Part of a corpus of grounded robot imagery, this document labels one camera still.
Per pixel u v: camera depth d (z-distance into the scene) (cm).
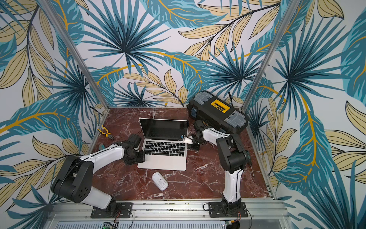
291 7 69
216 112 95
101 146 95
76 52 85
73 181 44
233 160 53
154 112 117
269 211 80
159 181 82
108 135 100
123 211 72
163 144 97
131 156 78
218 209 73
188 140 87
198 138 78
